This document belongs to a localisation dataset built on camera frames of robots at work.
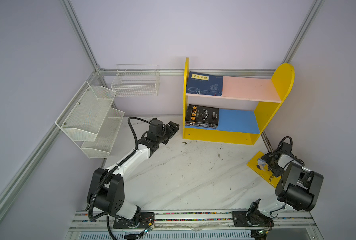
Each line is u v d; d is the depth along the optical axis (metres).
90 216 0.38
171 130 0.75
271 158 0.71
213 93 0.73
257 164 0.93
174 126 0.77
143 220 0.72
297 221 0.75
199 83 0.76
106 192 0.42
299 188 0.46
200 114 0.96
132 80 0.96
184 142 1.05
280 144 0.75
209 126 0.93
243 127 0.96
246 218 0.73
